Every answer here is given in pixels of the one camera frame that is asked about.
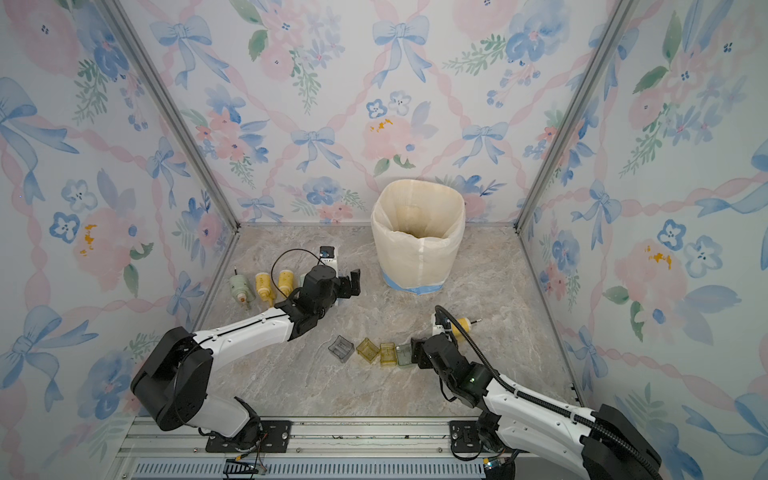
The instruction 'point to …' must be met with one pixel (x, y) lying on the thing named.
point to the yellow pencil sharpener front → (264, 287)
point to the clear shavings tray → (342, 348)
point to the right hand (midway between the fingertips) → (424, 340)
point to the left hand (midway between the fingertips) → (348, 268)
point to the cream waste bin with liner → (417, 226)
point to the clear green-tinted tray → (404, 354)
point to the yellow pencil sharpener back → (286, 281)
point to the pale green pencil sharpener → (241, 286)
